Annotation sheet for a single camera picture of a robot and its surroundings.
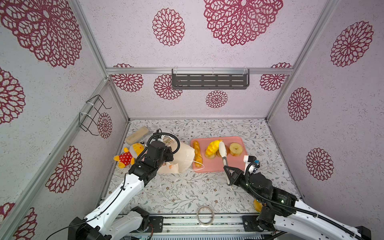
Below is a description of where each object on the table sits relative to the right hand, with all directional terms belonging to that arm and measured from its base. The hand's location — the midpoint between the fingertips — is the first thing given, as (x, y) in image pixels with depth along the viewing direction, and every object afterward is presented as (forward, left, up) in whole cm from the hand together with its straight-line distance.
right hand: (224, 167), depth 69 cm
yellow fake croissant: (+12, +5, -3) cm, 13 cm away
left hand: (+10, +28, -3) cm, 30 cm away
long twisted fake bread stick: (+15, +12, -21) cm, 28 cm away
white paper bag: (+14, +21, -15) cm, 30 cm away
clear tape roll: (-20, +8, -22) cm, 30 cm away
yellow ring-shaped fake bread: (+23, -12, -19) cm, 32 cm away
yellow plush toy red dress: (+13, +55, -14) cm, 58 cm away
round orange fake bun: (+23, -7, -21) cm, 32 cm away
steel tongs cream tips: (+8, 0, -1) cm, 9 cm away
